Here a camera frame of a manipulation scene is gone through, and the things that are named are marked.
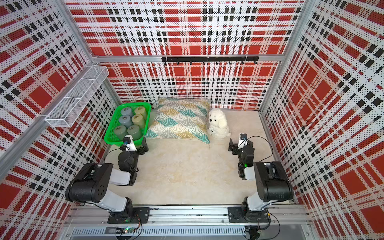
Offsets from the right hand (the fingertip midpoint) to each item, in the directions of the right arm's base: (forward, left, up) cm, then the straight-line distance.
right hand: (240, 138), depth 92 cm
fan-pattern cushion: (+11, +38, +6) cm, 40 cm away
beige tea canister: (+17, +69, -1) cm, 71 cm away
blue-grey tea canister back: (+26, +81, -1) cm, 85 cm away
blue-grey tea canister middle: (+17, +78, 0) cm, 80 cm away
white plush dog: (+5, +14, +6) cm, 16 cm away
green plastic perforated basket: (+4, +86, -2) cm, 86 cm away
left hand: (-1, +62, +3) cm, 62 cm away
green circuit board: (-47, +60, -7) cm, 76 cm away
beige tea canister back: (+27, +70, -1) cm, 75 cm away
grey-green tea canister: (+7, +79, -1) cm, 79 cm away
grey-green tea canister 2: (+7, +69, -1) cm, 69 cm away
